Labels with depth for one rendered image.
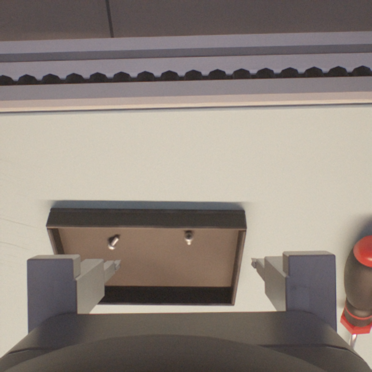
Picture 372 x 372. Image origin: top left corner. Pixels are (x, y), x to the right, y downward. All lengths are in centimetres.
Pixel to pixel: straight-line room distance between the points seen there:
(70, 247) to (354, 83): 19
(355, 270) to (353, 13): 112
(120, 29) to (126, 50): 105
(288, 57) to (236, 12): 103
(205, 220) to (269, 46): 10
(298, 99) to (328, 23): 114
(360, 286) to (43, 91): 21
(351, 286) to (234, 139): 12
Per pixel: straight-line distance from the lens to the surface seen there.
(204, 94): 23
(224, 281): 32
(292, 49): 29
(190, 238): 28
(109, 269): 16
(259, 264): 16
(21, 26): 138
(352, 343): 40
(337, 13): 136
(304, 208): 28
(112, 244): 29
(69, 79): 26
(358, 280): 30
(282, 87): 24
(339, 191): 27
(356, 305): 33
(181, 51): 28
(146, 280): 32
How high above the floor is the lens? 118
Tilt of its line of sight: 46 degrees down
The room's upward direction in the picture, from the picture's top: 180 degrees counter-clockwise
